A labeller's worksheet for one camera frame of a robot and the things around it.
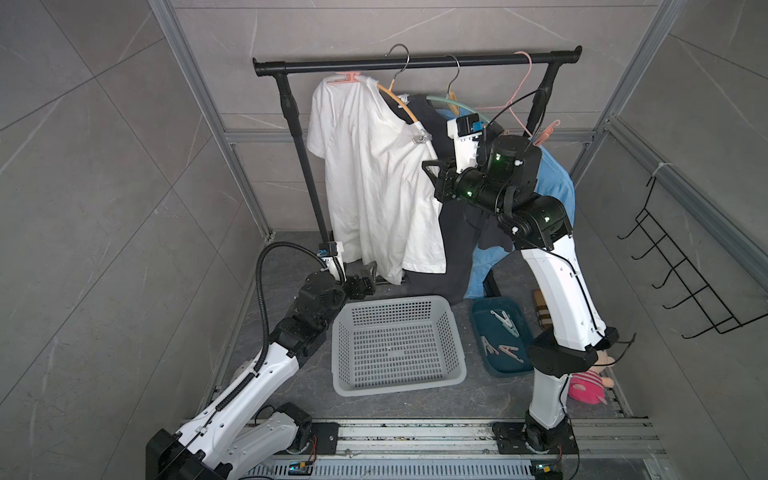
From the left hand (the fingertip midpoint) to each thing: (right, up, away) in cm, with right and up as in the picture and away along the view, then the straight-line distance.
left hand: (362, 260), depth 72 cm
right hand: (+15, +20, -13) cm, 28 cm away
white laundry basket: (+8, -26, +17) cm, 32 cm away
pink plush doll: (+59, -33, +5) cm, 68 cm away
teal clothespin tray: (+41, -24, +18) cm, 51 cm away
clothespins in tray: (+45, -21, +21) cm, 54 cm away
